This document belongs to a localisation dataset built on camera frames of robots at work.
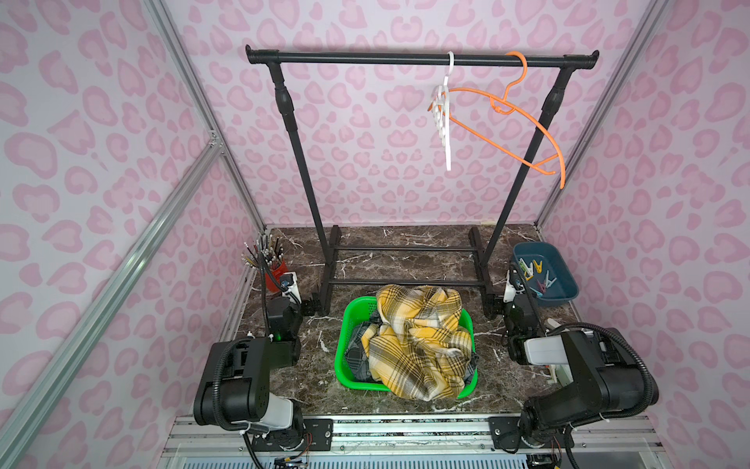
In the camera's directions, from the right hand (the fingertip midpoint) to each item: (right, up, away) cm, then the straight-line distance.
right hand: (508, 283), depth 92 cm
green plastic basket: (-46, -7, -5) cm, 47 cm away
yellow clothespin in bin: (+17, +4, +14) cm, 22 cm away
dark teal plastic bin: (+17, +3, +12) cm, 21 cm away
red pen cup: (-74, +8, -4) cm, 75 cm away
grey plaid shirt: (-47, -18, -14) cm, 52 cm away
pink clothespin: (+15, -2, +8) cm, 18 cm away
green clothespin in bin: (+11, +4, +12) cm, 17 cm away
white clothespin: (+12, +4, +12) cm, 18 cm away
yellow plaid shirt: (-30, -14, -20) cm, 39 cm away
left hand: (-64, 0, -1) cm, 64 cm away
